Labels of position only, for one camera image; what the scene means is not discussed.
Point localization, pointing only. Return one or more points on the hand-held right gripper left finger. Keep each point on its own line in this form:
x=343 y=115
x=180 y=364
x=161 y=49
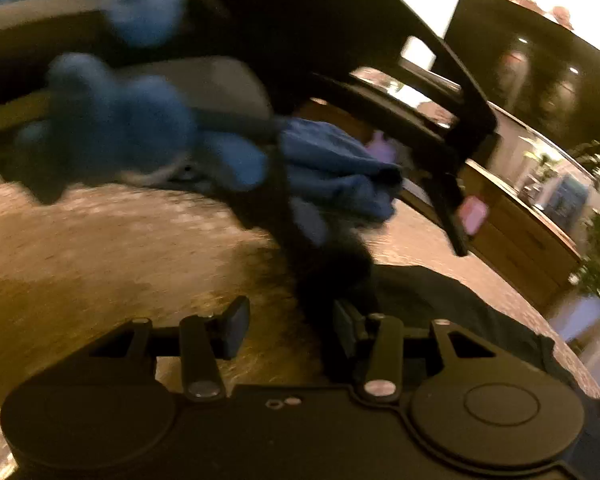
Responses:
x=237 y=325

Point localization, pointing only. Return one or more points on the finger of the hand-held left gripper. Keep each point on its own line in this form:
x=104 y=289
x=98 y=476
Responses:
x=447 y=205

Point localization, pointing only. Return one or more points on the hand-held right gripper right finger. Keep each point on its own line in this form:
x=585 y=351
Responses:
x=344 y=330

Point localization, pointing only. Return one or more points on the black garment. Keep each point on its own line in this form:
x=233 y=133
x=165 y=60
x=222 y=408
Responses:
x=430 y=300

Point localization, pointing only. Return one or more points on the blue garment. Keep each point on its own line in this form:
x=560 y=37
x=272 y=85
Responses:
x=340 y=170

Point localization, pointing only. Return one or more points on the person's left hand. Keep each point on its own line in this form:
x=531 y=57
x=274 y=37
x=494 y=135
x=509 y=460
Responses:
x=120 y=120

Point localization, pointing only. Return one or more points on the pink case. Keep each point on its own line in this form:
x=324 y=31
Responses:
x=475 y=215

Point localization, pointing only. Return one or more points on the wooden sideboard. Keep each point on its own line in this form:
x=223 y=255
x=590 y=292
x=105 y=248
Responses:
x=520 y=240

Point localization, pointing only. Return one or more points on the small aquarium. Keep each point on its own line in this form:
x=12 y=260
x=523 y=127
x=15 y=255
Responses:
x=569 y=195

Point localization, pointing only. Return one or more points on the white plant pot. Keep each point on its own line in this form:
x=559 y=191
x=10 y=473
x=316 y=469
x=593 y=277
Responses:
x=580 y=317

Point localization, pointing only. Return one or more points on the pink flower garland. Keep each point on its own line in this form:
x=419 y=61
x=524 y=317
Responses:
x=560 y=12

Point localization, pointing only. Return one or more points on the wall television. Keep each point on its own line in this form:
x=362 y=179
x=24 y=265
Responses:
x=530 y=60

